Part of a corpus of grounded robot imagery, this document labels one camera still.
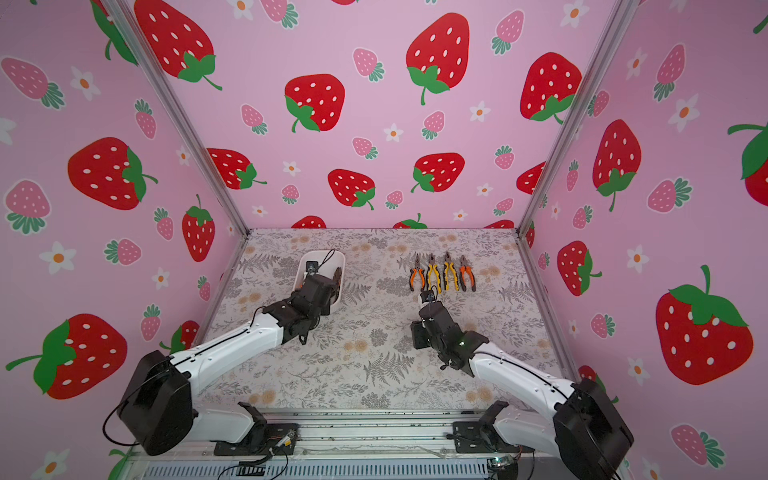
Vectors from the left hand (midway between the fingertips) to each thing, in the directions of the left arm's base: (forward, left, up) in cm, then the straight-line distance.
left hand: (319, 292), depth 87 cm
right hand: (-7, -30, -4) cm, 31 cm away
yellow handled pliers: (+21, -37, -13) cm, 44 cm away
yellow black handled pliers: (+20, -41, -12) cm, 48 cm away
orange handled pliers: (+19, -47, -12) cm, 52 cm away
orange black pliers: (+17, -32, -13) cm, 38 cm away
